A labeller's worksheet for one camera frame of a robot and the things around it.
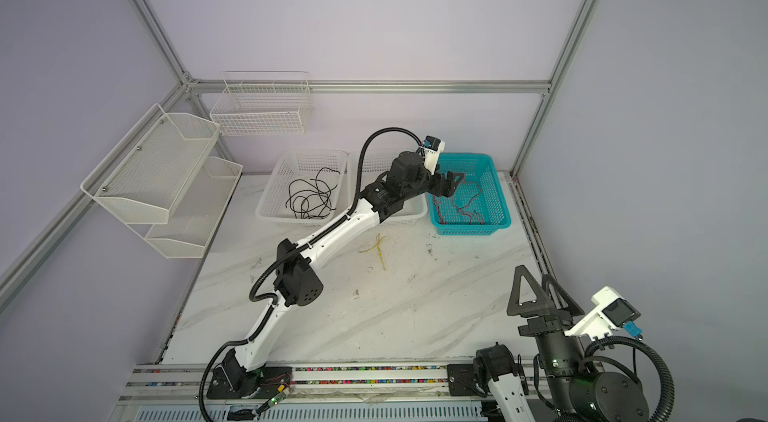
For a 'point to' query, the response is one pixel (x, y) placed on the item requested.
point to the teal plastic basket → (480, 206)
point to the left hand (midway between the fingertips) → (450, 169)
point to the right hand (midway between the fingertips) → (525, 271)
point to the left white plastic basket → (300, 187)
